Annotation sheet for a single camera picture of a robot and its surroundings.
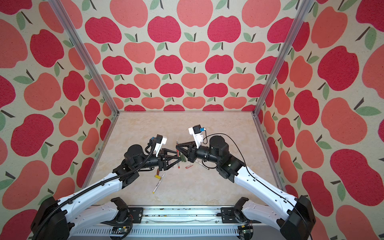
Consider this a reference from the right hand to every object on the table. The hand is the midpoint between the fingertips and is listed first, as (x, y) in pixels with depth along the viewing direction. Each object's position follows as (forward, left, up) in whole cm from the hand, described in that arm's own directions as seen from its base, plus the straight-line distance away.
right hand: (180, 145), depth 65 cm
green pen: (-2, +1, -1) cm, 3 cm away
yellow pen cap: (-4, +15, -31) cm, 35 cm away
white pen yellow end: (-8, +15, -31) cm, 35 cm away
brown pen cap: (-1, +16, -30) cm, 34 cm away
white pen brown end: (-6, -10, -4) cm, 13 cm away
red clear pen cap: (+5, -2, -31) cm, 31 cm away
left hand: (-4, 0, -6) cm, 7 cm away
